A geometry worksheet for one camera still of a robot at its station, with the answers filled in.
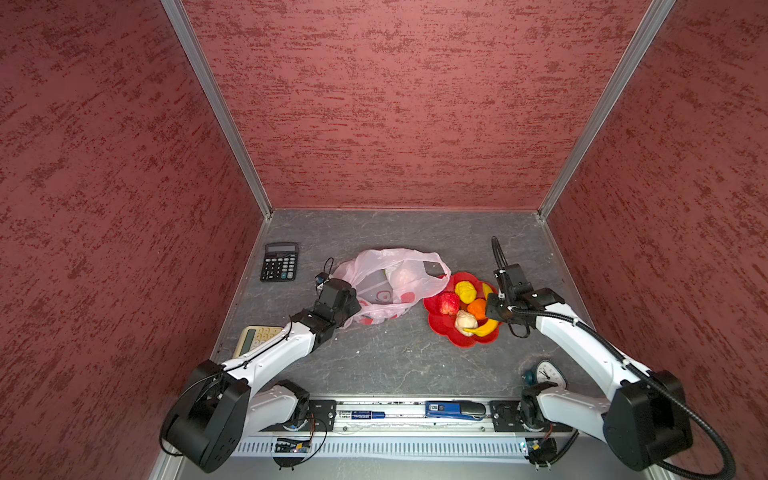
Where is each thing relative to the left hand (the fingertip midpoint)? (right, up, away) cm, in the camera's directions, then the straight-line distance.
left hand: (356, 304), depth 88 cm
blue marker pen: (+3, -25, -14) cm, 29 cm away
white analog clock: (+52, -16, -10) cm, 56 cm away
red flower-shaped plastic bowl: (+27, -7, +2) cm, 28 cm away
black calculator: (-29, +12, +15) cm, 35 cm away
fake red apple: (+28, 0, 0) cm, 28 cm away
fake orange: (+37, -1, -1) cm, 37 cm away
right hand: (+40, -2, -3) cm, 40 cm away
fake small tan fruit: (+33, -4, -3) cm, 33 cm away
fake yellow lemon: (+34, +3, +4) cm, 35 cm away
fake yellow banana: (+38, -5, -7) cm, 39 cm away
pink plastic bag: (+9, +6, +7) cm, 13 cm away
